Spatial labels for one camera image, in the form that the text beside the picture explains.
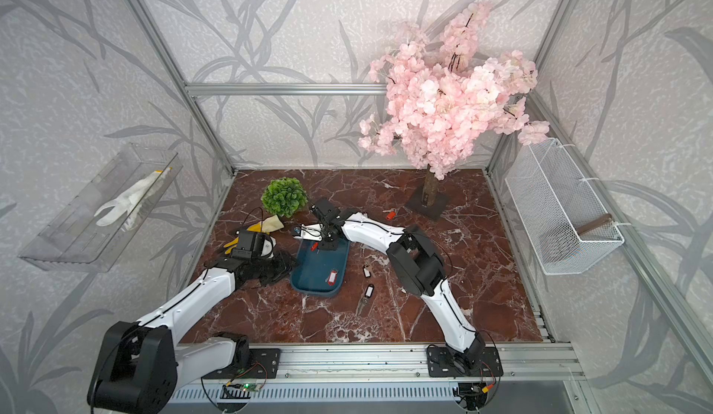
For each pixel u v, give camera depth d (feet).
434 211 3.51
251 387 2.29
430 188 3.27
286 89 5.96
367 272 2.99
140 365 1.30
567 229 2.32
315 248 3.14
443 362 2.41
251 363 2.34
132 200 2.09
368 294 2.83
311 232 2.65
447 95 1.89
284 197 3.07
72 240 2.02
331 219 2.40
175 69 2.89
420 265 1.81
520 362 2.47
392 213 3.47
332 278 2.92
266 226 3.28
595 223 2.06
